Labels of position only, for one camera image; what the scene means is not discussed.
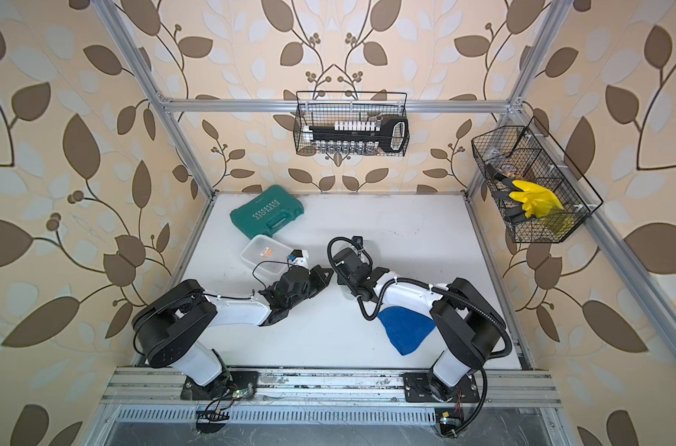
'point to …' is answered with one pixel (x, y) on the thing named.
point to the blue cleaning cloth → (406, 329)
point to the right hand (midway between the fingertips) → (347, 269)
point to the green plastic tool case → (271, 211)
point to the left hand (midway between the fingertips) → (333, 267)
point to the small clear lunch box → (265, 257)
